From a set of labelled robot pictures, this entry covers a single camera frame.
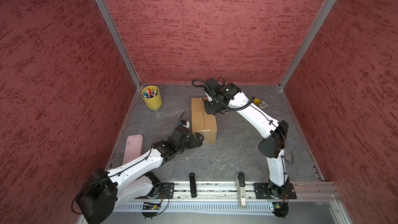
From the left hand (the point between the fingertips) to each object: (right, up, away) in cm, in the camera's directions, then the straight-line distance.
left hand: (197, 142), depth 82 cm
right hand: (+7, +16, -2) cm, 18 cm away
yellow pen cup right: (+37, +21, +5) cm, 42 cm away
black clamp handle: (-2, -21, -6) cm, 21 cm away
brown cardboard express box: (+3, +11, -1) cm, 11 cm away
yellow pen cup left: (-31, +26, +17) cm, 44 cm away
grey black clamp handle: (+22, -18, -10) cm, 30 cm away
